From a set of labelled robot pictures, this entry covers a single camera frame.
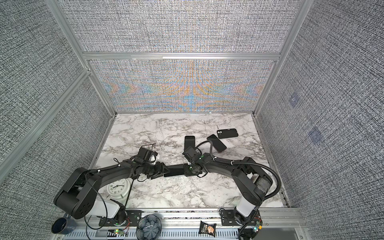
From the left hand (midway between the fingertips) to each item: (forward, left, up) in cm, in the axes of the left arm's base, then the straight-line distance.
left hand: (167, 173), depth 87 cm
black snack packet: (-28, -19, 0) cm, 34 cm away
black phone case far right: (+28, -42, -1) cm, 51 cm away
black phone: (+2, -5, 0) cm, 5 cm away
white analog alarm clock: (-9, +24, +2) cm, 26 cm away
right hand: (0, -11, -1) cm, 11 cm away
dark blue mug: (-23, +47, -1) cm, 53 cm away
